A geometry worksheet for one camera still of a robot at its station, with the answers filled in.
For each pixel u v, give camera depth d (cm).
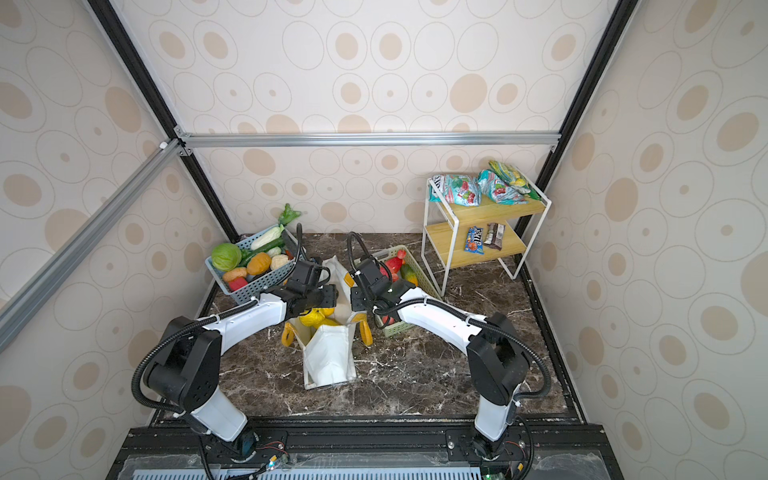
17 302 52
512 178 78
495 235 97
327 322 91
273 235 109
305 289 72
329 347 78
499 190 79
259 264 101
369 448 75
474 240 95
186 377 45
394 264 106
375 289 64
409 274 103
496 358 46
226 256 98
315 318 87
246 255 106
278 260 104
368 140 89
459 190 83
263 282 100
